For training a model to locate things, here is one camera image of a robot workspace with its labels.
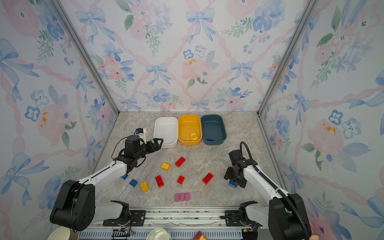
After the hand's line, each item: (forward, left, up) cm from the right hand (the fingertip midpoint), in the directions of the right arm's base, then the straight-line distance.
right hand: (231, 178), depth 85 cm
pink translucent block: (-10, +28, -1) cm, 30 cm away
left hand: (+17, +43, +13) cm, 48 cm away
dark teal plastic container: (+37, +8, 0) cm, 38 cm away
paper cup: (-28, +77, +7) cm, 82 cm away
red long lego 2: (-2, +41, 0) cm, 41 cm away
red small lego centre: (0, +29, -2) cm, 29 cm away
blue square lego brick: (-3, 0, 0) cm, 3 cm away
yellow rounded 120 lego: (+28, +22, +1) cm, 36 cm away
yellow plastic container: (+32, +25, +2) cm, 41 cm away
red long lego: (+10, +30, 0) cm, 31 cm away
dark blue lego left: (-4, +55, 0) cm, 55 cm away
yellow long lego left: (-5, +49, -1) cm, 50 cm away
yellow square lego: (+6, +39, +1) cm, 39 cm away
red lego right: (0, +14, -1) cm, 14 cm away
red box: (-27, +18, +3) cm, 33 cm away
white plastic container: (+37, +42, 0) cm, 56 cm away
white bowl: (-27, +38, -2) cm, 46 cm away
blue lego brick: (+26, +11, +2) cm, 28 cm away
